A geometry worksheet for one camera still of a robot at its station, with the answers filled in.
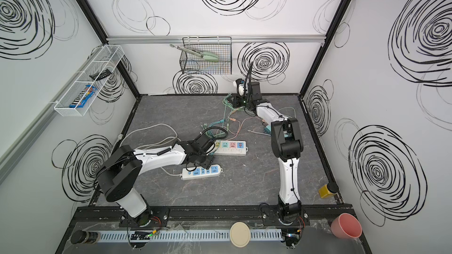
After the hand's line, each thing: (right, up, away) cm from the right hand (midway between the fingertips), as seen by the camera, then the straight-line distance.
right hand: (229, 96), depth 97 cm
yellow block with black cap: (+42, -41, -24) cm, 63 cm away
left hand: (-10, -33, -8) cm, 35 cm away
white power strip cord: (-39, -25, -1) cm, 47 cm away
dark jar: (-53, -52, -36) cm, 83 cm away
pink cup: (+43, -50, -34) cm, 74 cm away
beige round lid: (+4, -54, -33) cm, 63 cm away
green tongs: (-12, +21, -6) cm, 25 cm away
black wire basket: (-22, +21, +11) cm, 32 cm away
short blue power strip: (-13, -38, -13) cm, 42 cm away
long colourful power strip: (+1, -27, -6) cm, 28 cm away
